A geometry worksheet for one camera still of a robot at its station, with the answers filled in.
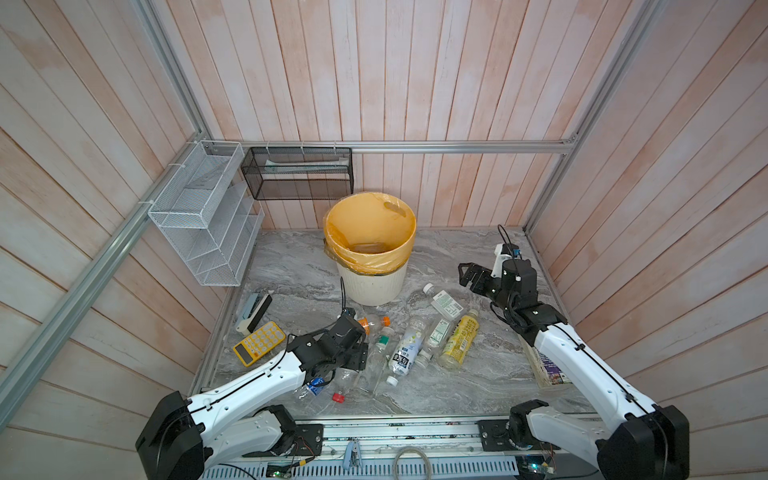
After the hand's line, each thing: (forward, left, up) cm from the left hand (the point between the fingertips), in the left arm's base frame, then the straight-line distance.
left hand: (352, 357), depth 80 cm
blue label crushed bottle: (-11, +6, +14) cm, 19 cm away
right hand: (+20, -33, +14) cm, 41 cm away
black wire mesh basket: (+58, +22, +19) cm, 65 cm away
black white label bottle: (+3, -15, -2) cm, 15 cm away
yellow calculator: (+5, +30, -6) cm, 31 cm away
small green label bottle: (+6, -24, -2) cm, 25 cm away
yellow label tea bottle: (+5, -31, -1) cm, 31 cm away
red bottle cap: (-9, +4, -5) cm, 11 cm away
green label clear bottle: (+19, -28, -4) cm, 35 cm away
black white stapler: (+11, +33, -4) cm, 35 cm away
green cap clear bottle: (-3, -5, -6) cm, 8 cm away
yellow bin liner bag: (+40, -4, +8) cm, 41 cm away
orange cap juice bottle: (+12, -5, -5) cm, 14 cm away
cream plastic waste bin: (+19, -6, +5) cm, 20 cm away
